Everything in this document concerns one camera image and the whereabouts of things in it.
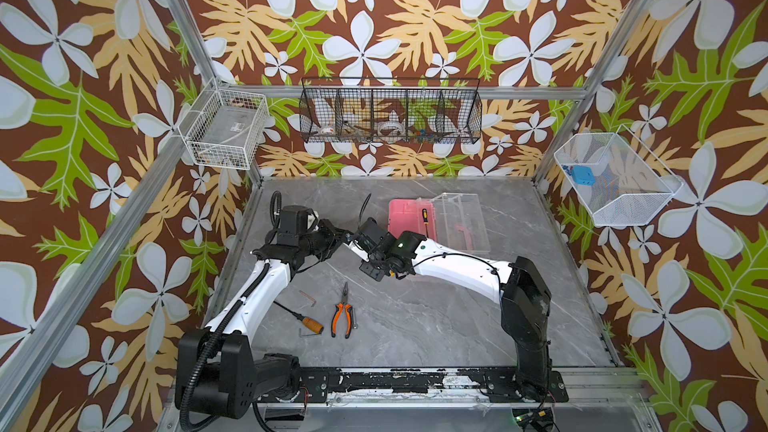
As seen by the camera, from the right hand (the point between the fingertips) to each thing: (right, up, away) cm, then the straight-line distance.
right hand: (365, 258), depth 84 cm
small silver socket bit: (-3, -19, 0) cm, 19 cm away
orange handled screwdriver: (-16, -18, -2) cm, 24 cm away
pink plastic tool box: (+29, +11, +11) cm, 33 cm away
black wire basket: (+8, +47, +14) cm, 50 cm away
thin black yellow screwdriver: (+19, +12, +14) cm, 27 cm away
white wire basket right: (+71, +21, -6) cm, 75 cm away
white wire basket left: (-42, +38, +2) cm, 57 cm away
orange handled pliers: (-6, -14, +3) cm, 16 cm away
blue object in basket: (+64, +24, +2) cm, 68 cm away
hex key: (-17, -13, +5) cm, 22 cm away
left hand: (-4, +9, -3) cm, 10 cm away
